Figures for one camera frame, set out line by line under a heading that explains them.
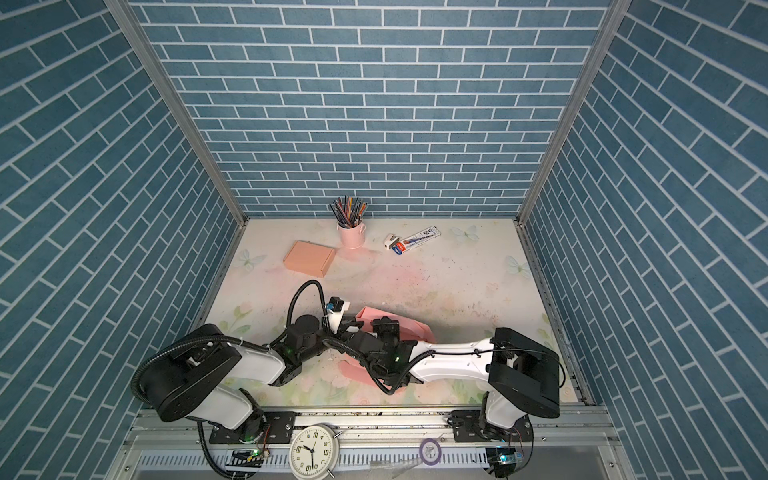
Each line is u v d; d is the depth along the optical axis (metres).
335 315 0.76
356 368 0.84
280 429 0.74
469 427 0.74
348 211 1.08
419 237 1.15
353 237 1.07
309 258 1.05
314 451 0.68
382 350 0.62
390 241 1.11
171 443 0.72
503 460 0.70
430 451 0.71
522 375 0.43
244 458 0.72
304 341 0.68
